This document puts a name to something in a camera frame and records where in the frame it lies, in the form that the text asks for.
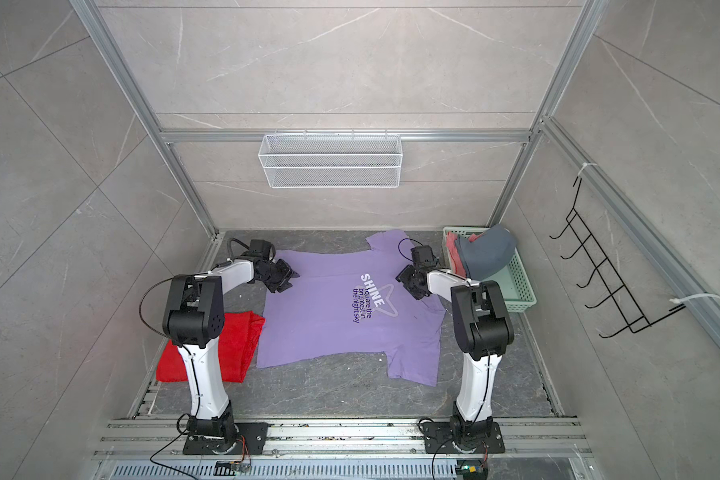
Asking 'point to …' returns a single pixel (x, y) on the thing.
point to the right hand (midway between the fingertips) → (403, 278)
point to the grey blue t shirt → (488, 253)
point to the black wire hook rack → (630, 314)
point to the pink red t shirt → (456, 257)
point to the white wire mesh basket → (332, 161)
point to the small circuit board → (229, 468)
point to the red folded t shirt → (240, 335)
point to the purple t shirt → (349, 301)
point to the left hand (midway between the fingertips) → (298, 271)
